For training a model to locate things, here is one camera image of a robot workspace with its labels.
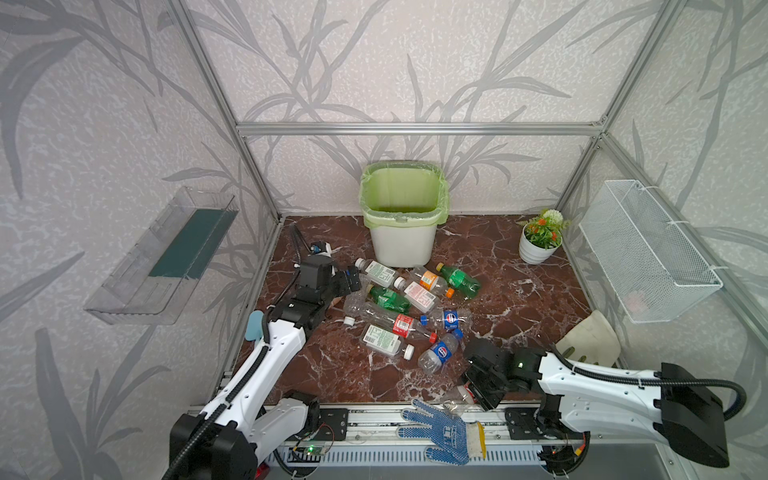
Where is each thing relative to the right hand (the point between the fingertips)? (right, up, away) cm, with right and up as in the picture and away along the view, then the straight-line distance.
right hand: (456, 380), depth 79 cm
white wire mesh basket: (+39, +31, -16) cm, 53 cm away
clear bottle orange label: (-5, +24, +17) cm, 30 cm away
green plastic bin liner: (-14, +54, +24) cm, 61 cm away
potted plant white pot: (+30, +39, +15) cm, 51 cm away
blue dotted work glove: (-2, -11, -8) cm, 14 cm away
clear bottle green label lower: (-20, +8, +5) cm, 22 cm away
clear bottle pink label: (-9, +20, +14) cm, 26 cm away
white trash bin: (-14, +35, +18) cm, 42 cm away
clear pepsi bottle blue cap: (-6, +4, +4) cm, 8 cm away
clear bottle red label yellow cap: (+2, -3, -3) cm, 5 cm away
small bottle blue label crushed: (-1, +14, +8) cm, 16 cm away
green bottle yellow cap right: (+7, +22, +17) cm, 29 cm away
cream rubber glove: (+42, +8, +8) cm, 43 cm away
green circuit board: (-36, -13, -8) cm, 39 cm away
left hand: (-29, +31, +2) cm, 43 cm away
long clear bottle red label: (-16, +13, +7) cm, 22 cm away
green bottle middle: (-19, +19, +14) cm, 30 cm away
